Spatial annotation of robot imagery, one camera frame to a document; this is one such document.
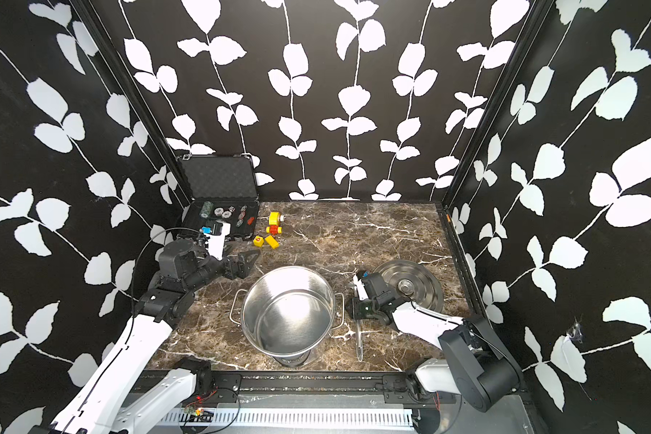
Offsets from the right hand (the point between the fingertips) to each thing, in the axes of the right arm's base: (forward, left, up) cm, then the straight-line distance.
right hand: (347, 302), depth 89 cm
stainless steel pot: (-3, +20, -1) cm, 20 cm away
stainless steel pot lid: (+8, -24, -1) cm, 25 cm away
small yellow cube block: (+24, +35, +1) cm, 42 cm away
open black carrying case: (+48, +53, +8) cm, 72 cm away
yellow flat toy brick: (+26, +30, -1) cm, 40 cm away
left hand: (+5, +28, +26) cm, 38 cm away
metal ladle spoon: (-12, -4, -1) cm, 13 cm away
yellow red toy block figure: (+32, +29, +3) cm, 44 cm away
